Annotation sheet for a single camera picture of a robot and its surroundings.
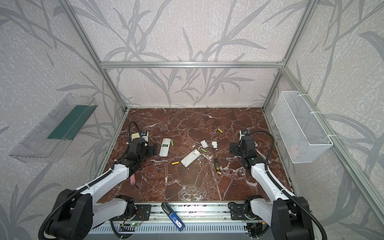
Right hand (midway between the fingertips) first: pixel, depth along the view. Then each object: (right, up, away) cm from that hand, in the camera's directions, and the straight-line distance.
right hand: (239, 139), depth 88 cm
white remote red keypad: (-47, -7, +8) cm, 48 cm away
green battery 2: (-21, -8, +8) cm, 24 cm away
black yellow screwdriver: (-13, -16, -1) cm, 21 cm away
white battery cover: (-21, -5, +11) cm, 24 cm away
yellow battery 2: (-9, +4, +19) cm, 21 cm away
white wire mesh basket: (+20, +7, -26) cm, 33 cm away
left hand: (-54, 0, 0) cm, 54 cm away
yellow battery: (-39, -15, +3) cm, 42 cm away
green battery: (-43, -4, +11) cm, 44 cm away
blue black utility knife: (-36, -34, -19) cm, 54 cm away
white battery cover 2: (-14, -5, +11) cm, 18 cm away
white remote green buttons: (-30, -13, +4) cm, 33 cm away
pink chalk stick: (-60, -21, -9) cm, 64 cm away
